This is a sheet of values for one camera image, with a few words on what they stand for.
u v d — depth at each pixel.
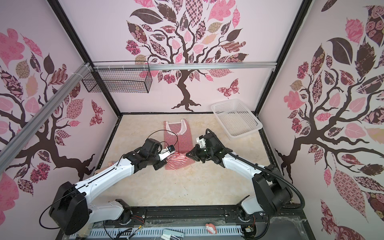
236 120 1.14
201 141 0.80
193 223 0.73
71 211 0.40
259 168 0.47
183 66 0.93
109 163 0.88
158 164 0.74
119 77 0.95
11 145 0.51
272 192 0.43
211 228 0.66
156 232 0.70
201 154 0.73
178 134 1.05
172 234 0.67
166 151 0.73
